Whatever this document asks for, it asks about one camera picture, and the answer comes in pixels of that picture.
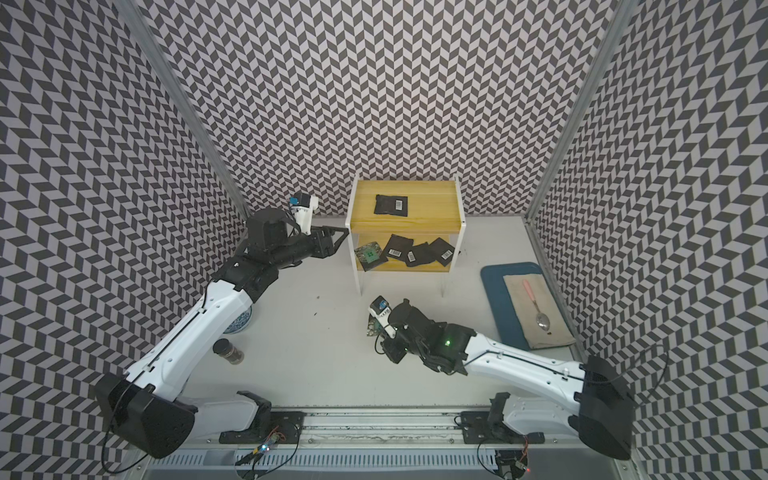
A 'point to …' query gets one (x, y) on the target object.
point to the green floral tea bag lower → (370, 255)
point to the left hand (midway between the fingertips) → (339, 233)
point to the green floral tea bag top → (374, 326)
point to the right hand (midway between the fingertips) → (385, 337)
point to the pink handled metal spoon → (542, 319)
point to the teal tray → (505, 321)
